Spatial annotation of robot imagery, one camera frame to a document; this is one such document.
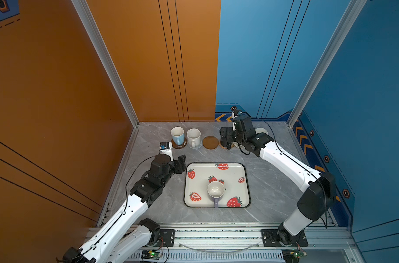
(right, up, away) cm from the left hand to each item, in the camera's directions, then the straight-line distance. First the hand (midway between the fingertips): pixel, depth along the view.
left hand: (179, 155), depth 76 cm
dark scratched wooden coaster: (-5, +2, +29) cm, 30 cm away
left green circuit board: (-12, -43, -5) cm, 45 cm away
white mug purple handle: (+18, -20, +11) cm, 29 cm away
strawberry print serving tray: (+29, -14, +17) cm, 37 cm away
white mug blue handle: (-5, +9, +23) cm, 26 cm away
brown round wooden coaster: (+16, +5, +33) cm, 37 cm away
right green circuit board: (+50, -43, -6) cm, 66 cm away
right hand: (+23, +12, +7) cm, 27 cm away
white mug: (+4, +9, +29) cm, 31 cm away
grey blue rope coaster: (+9, +4, +30) cm, 32 cm away
